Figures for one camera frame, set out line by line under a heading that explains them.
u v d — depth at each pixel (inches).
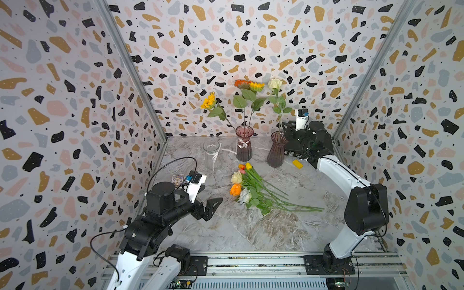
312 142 26.6
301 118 28.8
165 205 17.5
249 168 40.9
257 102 36.3
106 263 14.7
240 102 37.3
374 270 29.2
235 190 36.4
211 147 39.1
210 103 31.4
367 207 18.7
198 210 21.3
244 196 34.5
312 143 26.6
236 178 36.4
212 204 21.5
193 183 20.6
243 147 38.1
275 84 36.1
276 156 44.6
